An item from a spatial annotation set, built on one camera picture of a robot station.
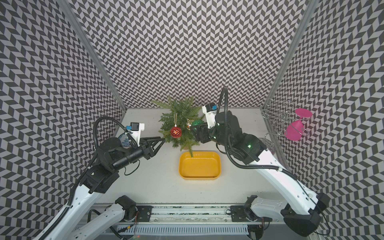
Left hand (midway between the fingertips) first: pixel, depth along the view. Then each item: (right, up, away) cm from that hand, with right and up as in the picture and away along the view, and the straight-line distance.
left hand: (163, 142), depth 63 cm
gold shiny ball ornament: (+11, +8, +8) cm, 16 cm away
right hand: (+15, +5, +1) cm, 16 cm away
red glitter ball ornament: (+5, +4, +4) cm, 7 cm away
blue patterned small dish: (-35, -4, +37) cm, 51 cm away
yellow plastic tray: (+17, -18, +27) cm, 37 cm away
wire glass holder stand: (+70, +16, +40) cm, 82 cm away
